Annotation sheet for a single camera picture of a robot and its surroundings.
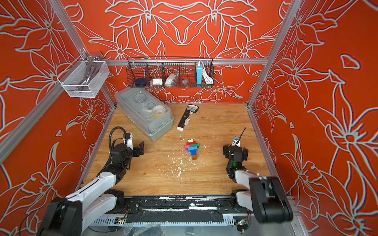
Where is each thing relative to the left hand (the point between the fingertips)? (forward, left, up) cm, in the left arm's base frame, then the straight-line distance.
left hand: (136, 141), depth 87 cm
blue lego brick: (-1, -35, -8) cm, 36 cm away
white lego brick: (+7, -33, -7) cm, 34 cm away
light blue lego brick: (+1, -34, -7) cm, 35 cm away
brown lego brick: (-5, -36, -8) cm, 37 cm away
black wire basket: (+43, -16, +20) cm, 51 cm away
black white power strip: (+24, -27, -8) cm, 37 cm away
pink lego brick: (+2, -31, -7) cm, 31 cm away
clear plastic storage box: (+20, -1, +5) cm, 20 cm away
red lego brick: (+5, -32, -8) cm, 34 cm away
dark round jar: (+36, +3, +17) cm, 40 cm away
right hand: (+4, -60, -4) cm, 60 cm away
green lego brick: (+4, -36, -8) cm, 37 cm away
